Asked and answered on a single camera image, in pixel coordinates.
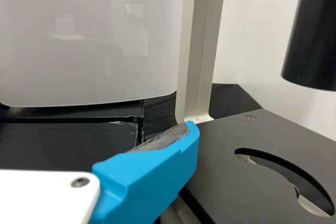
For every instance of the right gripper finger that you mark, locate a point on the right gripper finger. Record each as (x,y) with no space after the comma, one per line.
(152,176)

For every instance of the cream microscope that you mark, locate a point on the cream microscope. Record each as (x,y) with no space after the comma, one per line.
(236,182)

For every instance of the black tray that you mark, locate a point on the black tray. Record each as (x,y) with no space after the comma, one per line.
(65,145)

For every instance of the black platform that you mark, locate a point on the black platform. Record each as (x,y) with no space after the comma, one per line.
(78,115)

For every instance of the white box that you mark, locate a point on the white box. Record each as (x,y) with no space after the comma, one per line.
(86,37)

